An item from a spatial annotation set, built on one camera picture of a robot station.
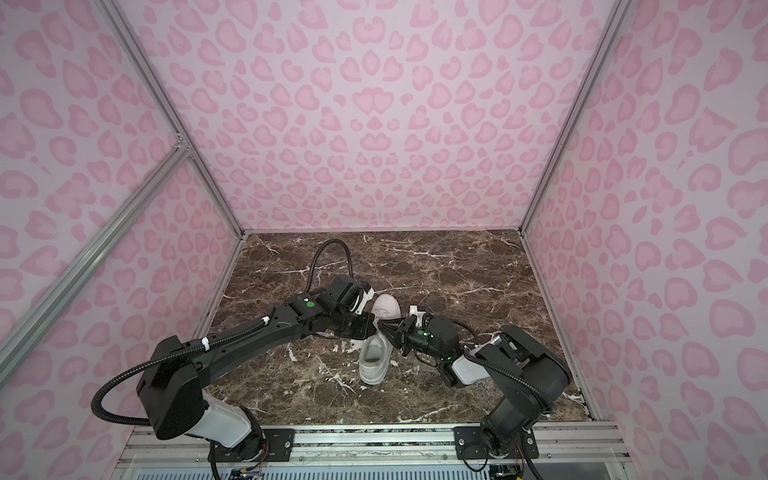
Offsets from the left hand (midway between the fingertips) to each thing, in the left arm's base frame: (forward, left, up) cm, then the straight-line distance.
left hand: (380, 327), depth 79 cm
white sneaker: (-3, +1, -9) cm, 10 cm away
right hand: (0, 0, +1) cm, 1 cm away
